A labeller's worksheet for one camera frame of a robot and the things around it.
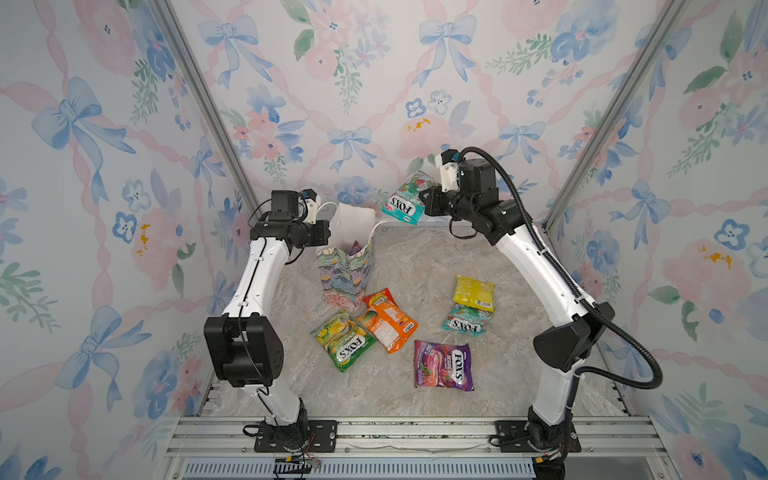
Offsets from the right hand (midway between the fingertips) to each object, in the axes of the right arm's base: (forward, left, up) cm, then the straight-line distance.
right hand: (422, 190), depth 75 cm
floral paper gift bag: (-11, +20, -17) cm, 29 cm away
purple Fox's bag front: (-31, -7, -35) cm, 48 cm away
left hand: (-1, +25, -12) cm, 28 cm away
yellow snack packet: (-9, -19, -33) cm, 39 cm away
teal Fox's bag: (-1, +4, -3) cm, 5 cm away
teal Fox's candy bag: (-18, -15, -34) cm, 42 cm away
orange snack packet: (-19, +9, -34) cm, 40 cm away
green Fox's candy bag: (-24, +21, -35) cm, 48 cm away
